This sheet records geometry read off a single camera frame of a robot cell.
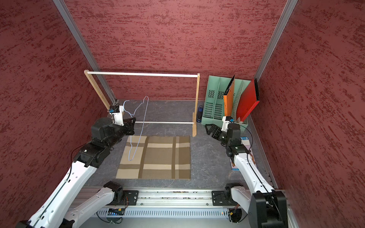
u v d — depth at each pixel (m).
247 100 0.98
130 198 0.74
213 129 0.73
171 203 0.73
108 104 0.89
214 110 1.13
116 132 0.56
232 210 0.72
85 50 0.88
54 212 0.38
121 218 0.68
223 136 0.70
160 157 0.88
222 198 0.73
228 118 0.74
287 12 0.73
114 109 0.57
